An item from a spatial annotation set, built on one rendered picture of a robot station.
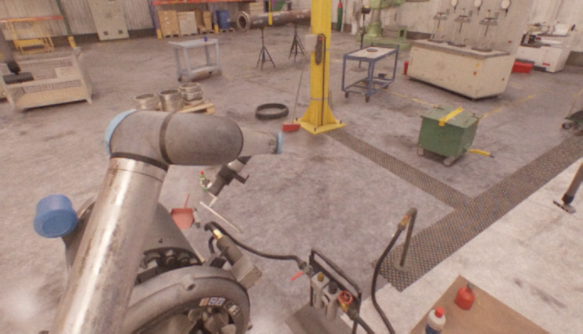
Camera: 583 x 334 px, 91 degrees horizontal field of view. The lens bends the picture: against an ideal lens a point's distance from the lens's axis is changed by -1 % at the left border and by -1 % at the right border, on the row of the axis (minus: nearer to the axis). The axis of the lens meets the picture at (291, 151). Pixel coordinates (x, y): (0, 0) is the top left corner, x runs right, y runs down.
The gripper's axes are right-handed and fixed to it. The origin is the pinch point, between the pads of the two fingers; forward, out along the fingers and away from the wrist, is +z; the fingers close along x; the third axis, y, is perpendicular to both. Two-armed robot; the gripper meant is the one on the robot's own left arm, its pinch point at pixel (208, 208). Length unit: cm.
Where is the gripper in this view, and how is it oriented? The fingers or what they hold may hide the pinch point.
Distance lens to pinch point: 137.9
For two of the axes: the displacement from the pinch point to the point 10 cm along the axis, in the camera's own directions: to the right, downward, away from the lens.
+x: 0.7, -0.6, -10.0
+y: -8.1, -5.9, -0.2
